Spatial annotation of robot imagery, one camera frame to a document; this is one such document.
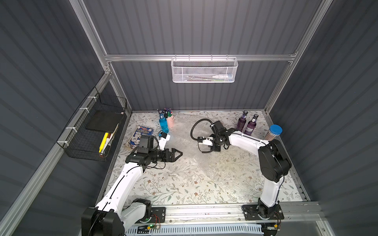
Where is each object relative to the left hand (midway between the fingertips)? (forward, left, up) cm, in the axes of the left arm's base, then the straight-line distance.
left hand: (177, 155), depth 77 cm
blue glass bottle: (+34, +13, -12) cm, 38 cm away
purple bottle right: (+24, -47, -5) cm, 53 cm away
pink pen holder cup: (+33, +7, -10) cm, 35 cm away
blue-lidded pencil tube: (+14, -56, +2) cm, 58 cm away
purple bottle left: (+27, -41, -4) cm, 49 cm away
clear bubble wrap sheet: (+1, -26, -17) cm, 31 cm away
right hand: (+15, -21, -11) cm, 28 cm away
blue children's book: (+27, +30, -14) cm, 43 cm away
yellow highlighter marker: (+2, +35, +10) cm, 36 cm away
